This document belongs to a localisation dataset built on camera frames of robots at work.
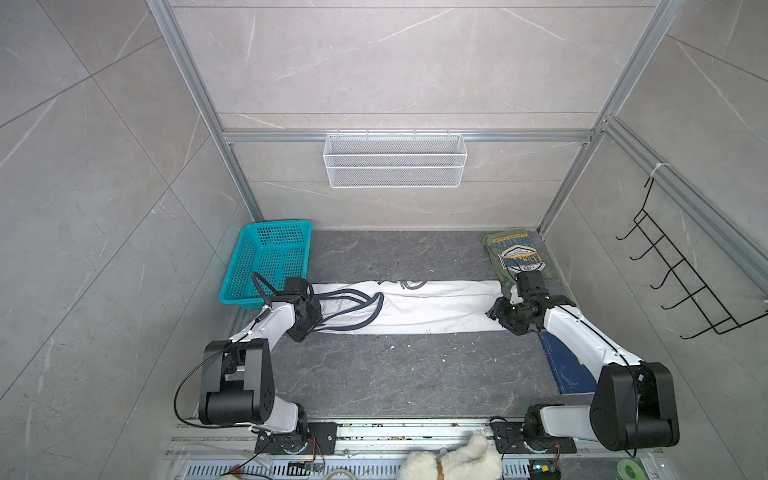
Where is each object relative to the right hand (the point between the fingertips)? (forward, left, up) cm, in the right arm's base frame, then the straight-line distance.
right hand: (497, 315), depth 88 cm
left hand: (+2, +56, -3) cm, 56 cm away
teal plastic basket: (+33, +77, -7) cm, 84 cm away
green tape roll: (-38, -25, -8) cm, 46 cm away
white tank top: (+6, +27, -5) cm, 28 cm away
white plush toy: (-36, +15, +4) cm, 40 cm away
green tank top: (+27, -14, -2) cm, 31 cm away
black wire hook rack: (-15, -34, +26) cm, 45 cm away
